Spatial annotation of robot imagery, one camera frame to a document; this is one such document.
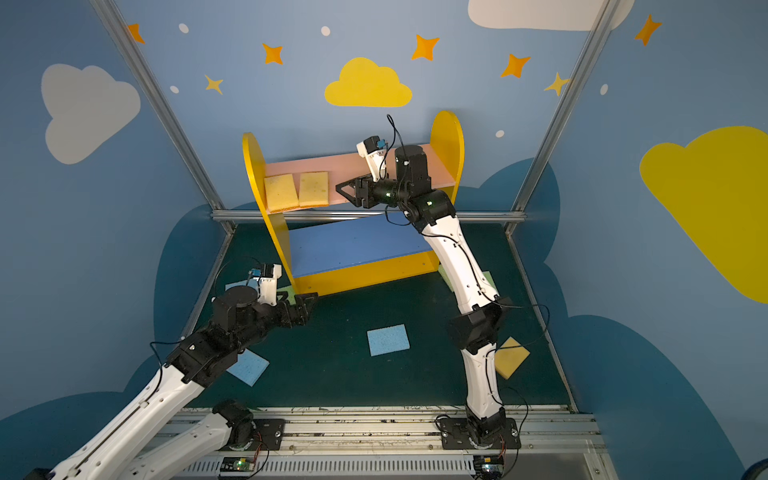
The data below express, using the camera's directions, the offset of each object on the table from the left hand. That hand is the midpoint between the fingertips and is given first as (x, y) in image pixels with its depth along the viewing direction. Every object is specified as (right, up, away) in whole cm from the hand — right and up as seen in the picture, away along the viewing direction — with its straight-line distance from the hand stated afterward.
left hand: (301, 291), depth 72 cm
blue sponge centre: (+21, -17, +19) cm, 33 cm away
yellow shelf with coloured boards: (+2, +9, +22) cm, 24 cm away
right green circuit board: (+46, -43, 0) cm, 63 cm away
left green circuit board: (-15, -42, -1) cm, 45 cm away
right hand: (+11, +26, -2) cm, 28 cm away
